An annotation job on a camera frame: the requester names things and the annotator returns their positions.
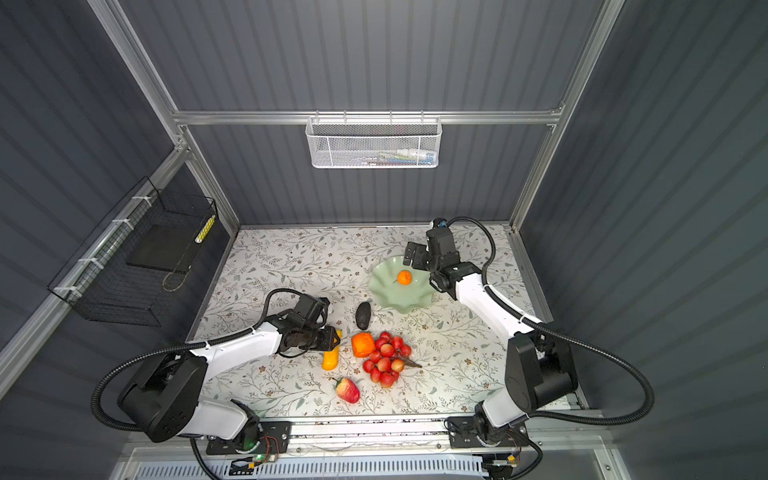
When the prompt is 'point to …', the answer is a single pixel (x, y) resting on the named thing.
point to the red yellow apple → (347, 390)
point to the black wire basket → (99, 283)
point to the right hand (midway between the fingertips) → (423, 252)
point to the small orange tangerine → (404, 277)
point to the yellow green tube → (204, 230)
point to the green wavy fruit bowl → (401, 287)
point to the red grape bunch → (388, 360)
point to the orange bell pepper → (363, 344)
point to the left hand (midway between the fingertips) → (335, 340)
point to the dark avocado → (363, 315)
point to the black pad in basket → (167, 247)
